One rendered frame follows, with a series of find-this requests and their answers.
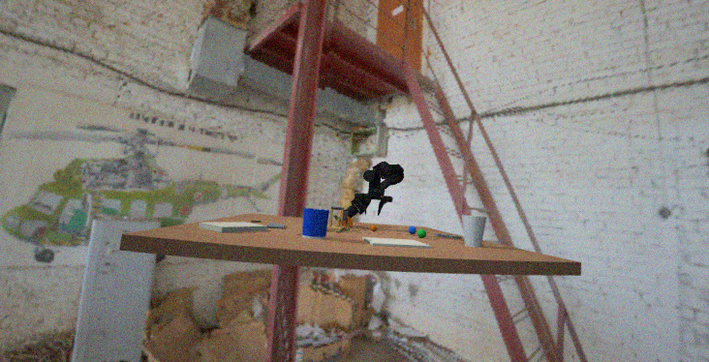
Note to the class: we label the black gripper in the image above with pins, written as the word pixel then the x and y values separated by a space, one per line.
pixel 383 200

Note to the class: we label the blue cup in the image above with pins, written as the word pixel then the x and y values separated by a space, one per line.
pixel 314 223

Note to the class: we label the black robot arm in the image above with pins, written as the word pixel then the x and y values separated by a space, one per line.
pixel 392 174

